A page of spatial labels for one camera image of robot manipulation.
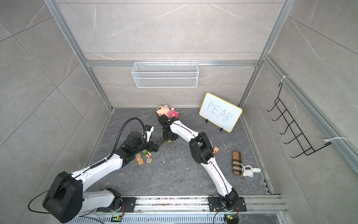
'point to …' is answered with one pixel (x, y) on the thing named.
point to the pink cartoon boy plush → (164, 109)
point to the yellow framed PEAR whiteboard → (220, 112)
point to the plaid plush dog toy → (238, 169)
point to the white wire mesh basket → (165, 74)
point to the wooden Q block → (140, 161)
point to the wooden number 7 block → (148, 154)
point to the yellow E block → (169, 141)
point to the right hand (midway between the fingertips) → (170, 138)
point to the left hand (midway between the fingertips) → (158, 136)
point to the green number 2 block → (145, 151)
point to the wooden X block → (148, 160)
